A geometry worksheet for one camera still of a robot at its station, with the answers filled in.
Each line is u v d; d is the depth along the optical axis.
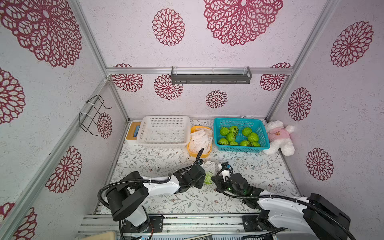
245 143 0.99
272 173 0.92
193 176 0.65
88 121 0.75
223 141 1.00
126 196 0.44
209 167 0.78
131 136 1.03
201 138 0.99
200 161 0.78
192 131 1.04
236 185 0.64
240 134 1.10
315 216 0.42
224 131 1.06
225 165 0.73
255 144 0.98
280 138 0.99
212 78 0.92
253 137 1.02
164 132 1.13
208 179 0.82
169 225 0.75
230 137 1.03
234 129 1.06
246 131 1.06
